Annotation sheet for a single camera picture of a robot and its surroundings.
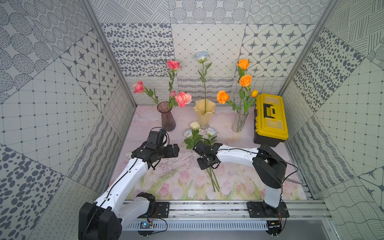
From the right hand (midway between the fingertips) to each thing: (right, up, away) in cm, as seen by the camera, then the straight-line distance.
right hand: (205, 164), depth 89 cm
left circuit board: (-30, -25, -18) cm, 43 cm away
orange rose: (+9, +39, -11) cm, 41 cm away
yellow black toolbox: (+39, +22, -1) cm, 45 cm away
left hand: (-19, +13, -8) cm, 24 cm away
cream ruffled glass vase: (0, +27, +3) cm, 28 cm away
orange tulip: (+28, +42, -4) cm, 51 cm away
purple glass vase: (-25, +26, +13) cm, 38 cm away
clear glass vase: (+24, +27, +10) cm, 37 cm away
